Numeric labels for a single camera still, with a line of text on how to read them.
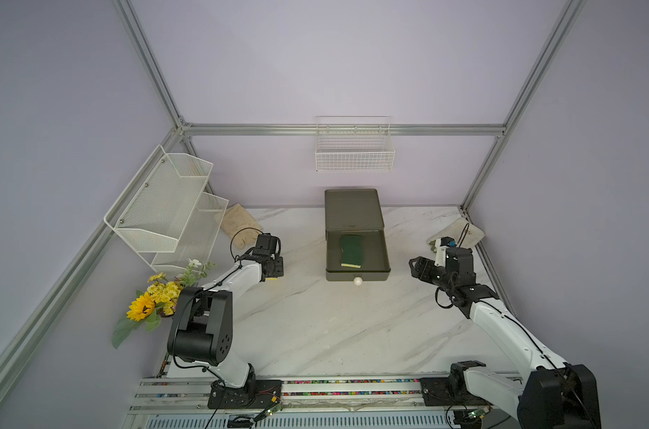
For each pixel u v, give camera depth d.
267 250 0.74
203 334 0.45
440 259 0.75
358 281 0.78
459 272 0.64
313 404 0.73
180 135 0.92
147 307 0.64
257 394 0.72
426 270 0.75
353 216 0.89
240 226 1.15
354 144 0.94
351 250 0.87
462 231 1.14
